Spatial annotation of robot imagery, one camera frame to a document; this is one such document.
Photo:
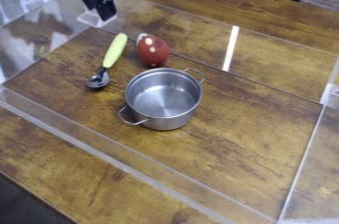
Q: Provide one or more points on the silver pot with handles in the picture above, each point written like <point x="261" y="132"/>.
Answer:
<point x="161" y="98"/>

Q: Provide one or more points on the spoon with yellow-green handle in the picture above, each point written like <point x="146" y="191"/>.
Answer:
<point x="100" y="79"/>

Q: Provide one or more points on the clear acrylic enclosure wall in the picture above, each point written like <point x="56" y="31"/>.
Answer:
<point x="255" y="161"/>

